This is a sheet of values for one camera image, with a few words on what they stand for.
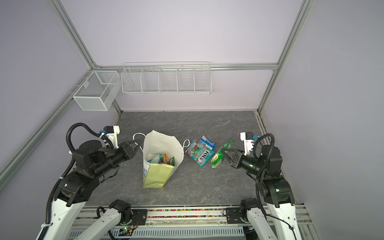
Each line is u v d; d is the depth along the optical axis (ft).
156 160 2.67
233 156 1.86
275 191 1.41
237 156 1.74
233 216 2.42
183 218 2.44
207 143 3.23
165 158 2.71
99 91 3.26
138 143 2.00
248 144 1.84
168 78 3.21
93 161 1.44
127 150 1.71
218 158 2.00
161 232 2.32
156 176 2.31
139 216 2.41
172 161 2.69
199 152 3.08
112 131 1.78
